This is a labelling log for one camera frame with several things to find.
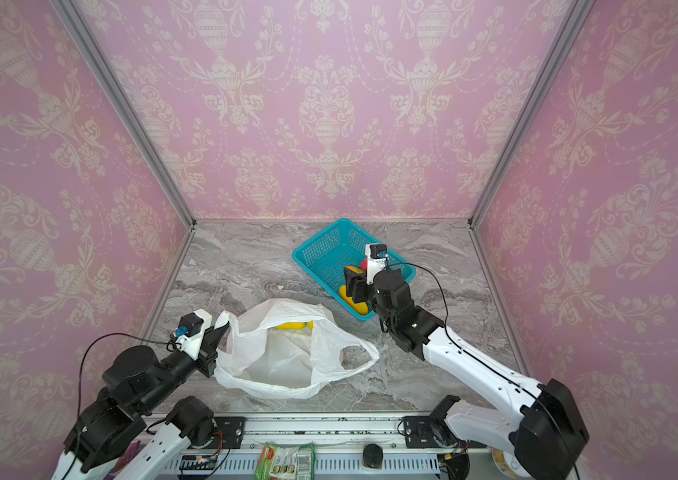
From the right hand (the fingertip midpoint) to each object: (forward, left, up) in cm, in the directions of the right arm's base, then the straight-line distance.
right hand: (357, 267), depth 77 cm
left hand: (-16, +30, +2) cm, 34 cm away
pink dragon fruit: (+16, -4, -21) cm, 27 cm away
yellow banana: (-5, +18, -21) cm, 29 cm away
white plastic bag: (-17, +26, -14) cm, 34 cm away
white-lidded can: (-41, -31, -20) cm, 55 cm away
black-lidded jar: (-38, -1, -23) cm, 45 cm away
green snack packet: (-39, +17, -22) cm, 48 cm away
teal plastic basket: (+23, +10, -23) cm, 34 cm away
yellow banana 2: (0, -1, -20) cm, 20 cm away
